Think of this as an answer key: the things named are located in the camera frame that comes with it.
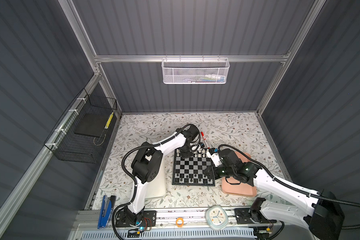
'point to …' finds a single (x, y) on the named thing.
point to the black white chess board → (189, 171)
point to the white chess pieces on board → (195, 155)
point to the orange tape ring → (182, 224)
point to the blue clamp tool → (106, 211)
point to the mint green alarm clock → (216, 217)
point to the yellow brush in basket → (109, 121)
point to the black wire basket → (81, 134)
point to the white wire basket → (195, 71)
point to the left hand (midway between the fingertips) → (185, 152)
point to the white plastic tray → (157, 188)
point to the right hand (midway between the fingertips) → (205, 173)
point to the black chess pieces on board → (191, 180)
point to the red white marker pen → (203, 137)
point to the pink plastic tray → (243, 189)
